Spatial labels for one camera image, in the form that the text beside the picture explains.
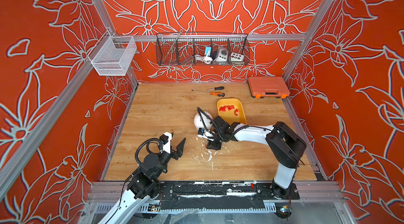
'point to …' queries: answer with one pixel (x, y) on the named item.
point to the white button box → (236, 57)
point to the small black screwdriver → (220, 88)
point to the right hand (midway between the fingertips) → (205, 143)
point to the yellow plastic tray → (231, 110)
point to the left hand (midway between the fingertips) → (178, 136)
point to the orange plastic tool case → (261, 87)
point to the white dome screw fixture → (203, 120)
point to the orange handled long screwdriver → (214, 93)
